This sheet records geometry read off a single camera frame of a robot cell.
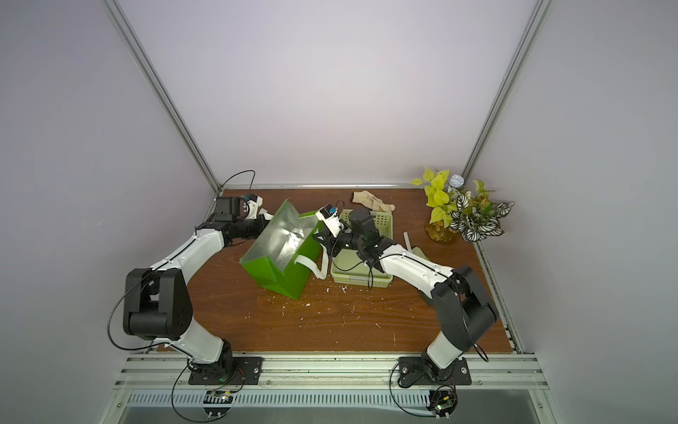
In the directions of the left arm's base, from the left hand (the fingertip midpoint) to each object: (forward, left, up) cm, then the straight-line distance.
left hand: (280, 222), depth 90 cm
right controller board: (-48, -50, -16) cm, 72 cm away
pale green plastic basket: (-22, -24, +9) cm, 34 cm away
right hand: (-8, -14, +6) cm, 17 cm away
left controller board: (-50, +12, -19) cm, 54 cm away
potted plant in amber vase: (-4, -58, +11) cm, 59 cm away
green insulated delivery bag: (-2, 0, -13) cm, 14 cm away
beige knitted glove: (+22, -33, -13) cm, 42 cm away
